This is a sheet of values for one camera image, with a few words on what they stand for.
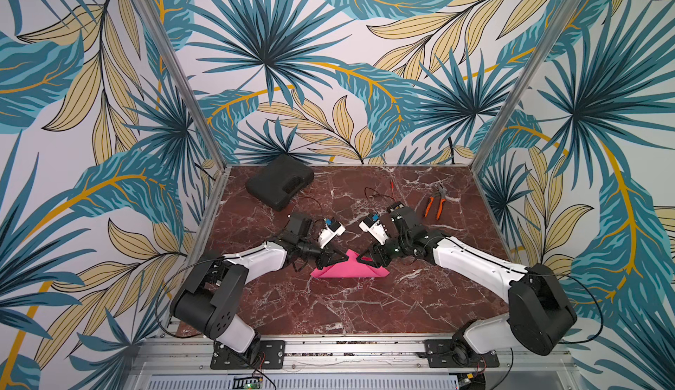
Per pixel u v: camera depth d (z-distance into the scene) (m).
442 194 1.10
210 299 0.44
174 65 0.84
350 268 0.82
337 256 0.79
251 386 0.71
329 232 0.76
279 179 1.06
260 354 0.72
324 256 0.74
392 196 1.10
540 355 0.43
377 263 0.73
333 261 0.78
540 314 0.43
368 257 0.74
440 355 0.73
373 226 0.74
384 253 0.73
